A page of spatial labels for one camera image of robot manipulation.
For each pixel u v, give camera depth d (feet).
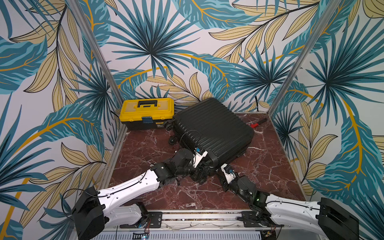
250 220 2.40
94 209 1.27
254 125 3.71
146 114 3.23
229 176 2.28
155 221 2.40
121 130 3.71
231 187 2.32
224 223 2.41
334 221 1.40
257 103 3.86
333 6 2.23
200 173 2.09
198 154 2.13
